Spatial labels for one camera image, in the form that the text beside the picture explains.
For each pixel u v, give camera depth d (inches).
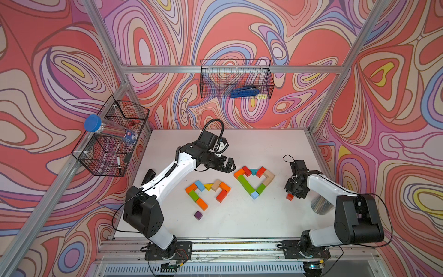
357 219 17.0
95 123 24.2
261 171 37.7
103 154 28.9
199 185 36.0
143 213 16.6
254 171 37.7
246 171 37.9
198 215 32.3
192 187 35.8
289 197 34.1
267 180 36.7
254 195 34.8
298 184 27.7
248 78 37.7
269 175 37.8
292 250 28.8
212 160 26.6
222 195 34.5
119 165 28.2
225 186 36.1
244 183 36.8
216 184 35.9
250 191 35.4
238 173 37.9
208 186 35.6
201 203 34.0
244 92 35.6
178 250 28.7
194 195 35.6
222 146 28.8
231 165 27.9
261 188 36.2
